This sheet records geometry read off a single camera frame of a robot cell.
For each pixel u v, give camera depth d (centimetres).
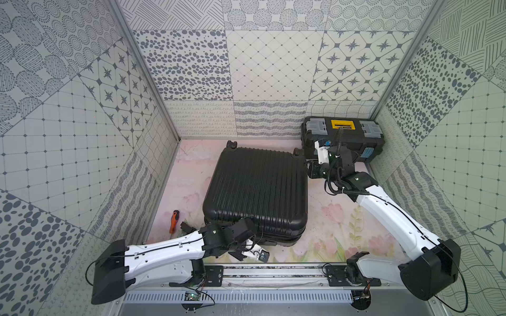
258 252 62
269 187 75
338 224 88
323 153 69
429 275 46
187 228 87
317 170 69
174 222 87
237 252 66
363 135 99
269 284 73
